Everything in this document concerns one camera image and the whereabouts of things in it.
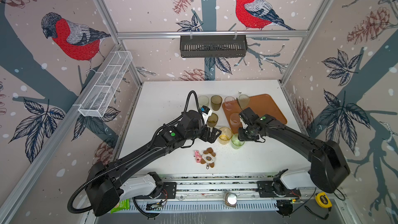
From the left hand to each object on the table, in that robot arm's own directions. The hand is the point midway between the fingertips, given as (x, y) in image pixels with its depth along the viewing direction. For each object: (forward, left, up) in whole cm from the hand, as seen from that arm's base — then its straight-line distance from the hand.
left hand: (214, 130), depth 72 cm
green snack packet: (-27, +42, -20) cm, 54 cm away
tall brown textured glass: (+27, -3, -12) cm, 30 cm away
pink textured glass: (+14, -15, -18) cm, 27 cm away
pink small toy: (-6, +8, -19) cm, 21 cm away
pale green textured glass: (+31, -23, -17) cm, 43 cm away
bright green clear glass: (+2, -14, -21) cm, 25 cm away
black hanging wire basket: (+59, -2, +8) cm, 59 cm away
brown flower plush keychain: (-7, +3, -19) cm, 20 cm away
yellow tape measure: (-26, -49, -18) cm, 58 cm away
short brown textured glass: (+17, -1, -19) cm, 26 cm away
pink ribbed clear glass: (+28, -13, -15) cm, 34 cm away
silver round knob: (-26, -6, -10) cm, 29 cm away
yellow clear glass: (+6, -8, -20) cm, 22 cm away
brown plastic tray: (+30, -37, -21) cm, 52 cm away
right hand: (+2, -15, -15) cm, 21 cm away
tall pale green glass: (+28, +5, -13) cm, 31 cm away
